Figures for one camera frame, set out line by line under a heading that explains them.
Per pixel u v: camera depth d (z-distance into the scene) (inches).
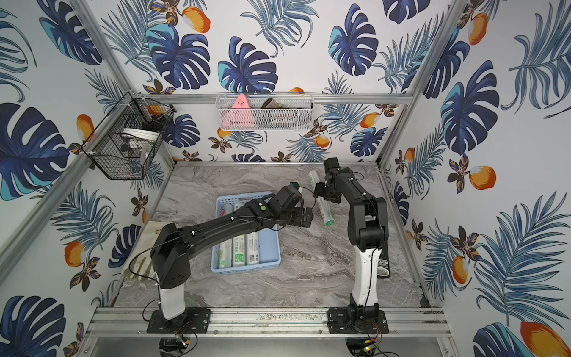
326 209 39.3
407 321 30.0
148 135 31.3
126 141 36.1
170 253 18.3
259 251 35.1
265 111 36.4
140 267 33.6
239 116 35.4
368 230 22.7
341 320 29.0
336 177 29.2
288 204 25.1
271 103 35.5
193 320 29.0
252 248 34.3
